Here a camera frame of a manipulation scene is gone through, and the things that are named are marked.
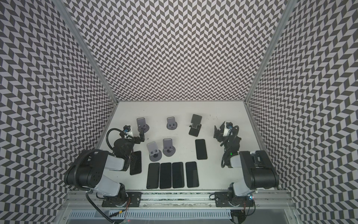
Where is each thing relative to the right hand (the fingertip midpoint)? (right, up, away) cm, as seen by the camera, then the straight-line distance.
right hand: (223, 127), depth 90 cm
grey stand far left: (-56, +1, +6) cm, 56 cm away
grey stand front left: (-43, -15, -7) cm, 46 cm away
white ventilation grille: (-47, -42, -21) cm, 66 cm away
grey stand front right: (-35, -14, -4) cm, 38 cm away
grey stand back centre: (-35, +1, +8) cm, 36 cm away
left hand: (-57, -1, 0) cm, 57 cm away
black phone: (-29, -27, -9) cm, 41 cm away
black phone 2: (-14, -17, -1) cm, 22 cm away
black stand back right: (-18, 0, +4) cm, 18 cm away
